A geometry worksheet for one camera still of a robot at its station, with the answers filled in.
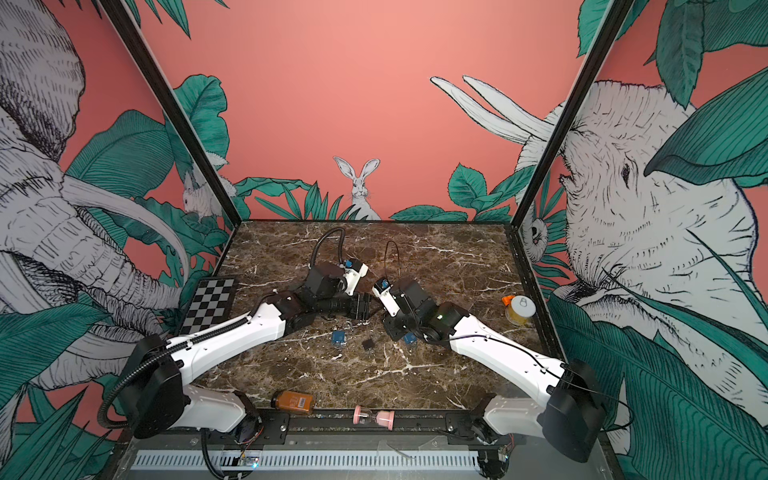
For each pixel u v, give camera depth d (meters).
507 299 0.97
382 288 0.69
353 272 0.72
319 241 1.15
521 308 0.91
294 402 0.75
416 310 0.58
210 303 0.93
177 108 0.88
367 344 0.88
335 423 0.76
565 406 0.39
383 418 0.74
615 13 0.69
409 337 0.65
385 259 1.10
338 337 0.89
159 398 0.41
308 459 0.70
